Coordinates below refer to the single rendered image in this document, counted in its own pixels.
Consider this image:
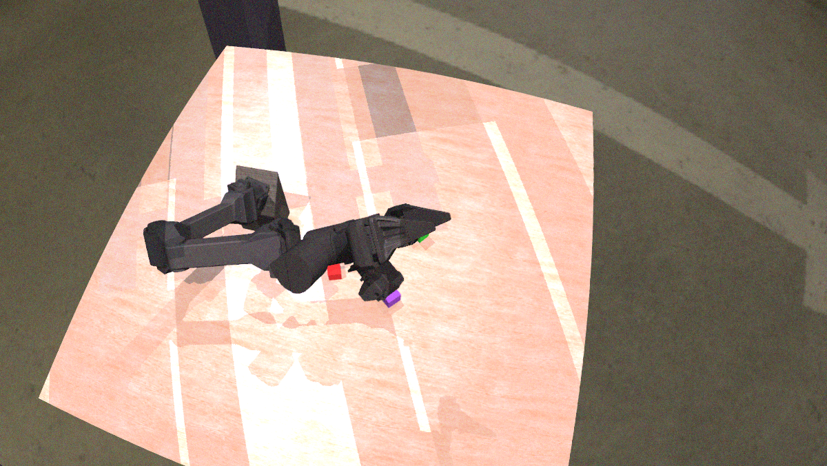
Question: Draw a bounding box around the purple block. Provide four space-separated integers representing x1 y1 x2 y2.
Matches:
384 290 401 309

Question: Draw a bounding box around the red block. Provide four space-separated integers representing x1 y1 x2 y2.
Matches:
327 263 342 281

